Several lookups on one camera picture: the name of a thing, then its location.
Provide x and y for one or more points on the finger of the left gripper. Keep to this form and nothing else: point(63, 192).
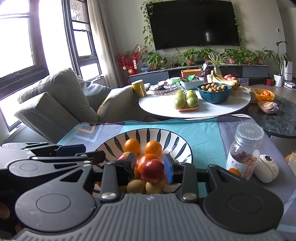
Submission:
point(96, 157)
point(70, 150)

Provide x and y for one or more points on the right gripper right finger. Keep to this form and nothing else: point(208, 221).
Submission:
point(185, 174)

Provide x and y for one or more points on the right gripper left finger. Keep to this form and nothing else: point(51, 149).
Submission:
point(115, 174)

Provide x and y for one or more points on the red apple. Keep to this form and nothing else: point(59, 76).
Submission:
point(153, 171)
point(125, 156)

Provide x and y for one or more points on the brown kiwi fruit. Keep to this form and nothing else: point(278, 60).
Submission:
point(136, 186)

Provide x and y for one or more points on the orange tangerine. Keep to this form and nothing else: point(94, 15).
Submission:
point(153, 147)
point(132, 145)
point(144, 159)

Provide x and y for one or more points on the white blue striped bowl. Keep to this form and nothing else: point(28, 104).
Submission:
point(172, 144)

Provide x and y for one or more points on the grey sofa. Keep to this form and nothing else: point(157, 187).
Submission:
point(56, 104)

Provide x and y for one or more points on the blue patterned tablecloth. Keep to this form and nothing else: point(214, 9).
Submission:
point(210, 141)

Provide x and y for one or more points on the clear snack jar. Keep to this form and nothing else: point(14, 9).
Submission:
point(244, 151)

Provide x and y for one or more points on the round white coffee table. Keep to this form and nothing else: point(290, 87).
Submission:
point(162, 107)

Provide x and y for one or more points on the tray of green apples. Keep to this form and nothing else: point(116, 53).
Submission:
point(186, 100)

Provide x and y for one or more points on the yellow tin can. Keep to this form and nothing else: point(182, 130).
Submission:
point(139, 88)

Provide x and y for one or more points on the blue bowl of longans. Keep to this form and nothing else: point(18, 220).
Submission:
point(214, 93)

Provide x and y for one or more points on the white snack tray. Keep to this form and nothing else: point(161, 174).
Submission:
point(193, 84)

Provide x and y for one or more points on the red flower decoration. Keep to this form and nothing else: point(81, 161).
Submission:
point(129, 60)

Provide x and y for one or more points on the banana bunch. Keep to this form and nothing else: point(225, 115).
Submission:
point(213, 77)

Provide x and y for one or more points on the pink snack dish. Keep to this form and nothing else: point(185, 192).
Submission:
point(268, 107)

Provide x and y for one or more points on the orange basket of tangerines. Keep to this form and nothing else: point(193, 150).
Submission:
point(263, 95)

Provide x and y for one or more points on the dark marble side table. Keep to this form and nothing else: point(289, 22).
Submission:
point(280, 124)

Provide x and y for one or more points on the tall potted plant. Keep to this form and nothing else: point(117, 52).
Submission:
point(279, 60)

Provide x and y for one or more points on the small white camera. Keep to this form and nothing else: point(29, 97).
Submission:
point(266, 169)

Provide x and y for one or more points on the black wall television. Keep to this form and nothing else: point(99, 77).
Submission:
point(176, 24)

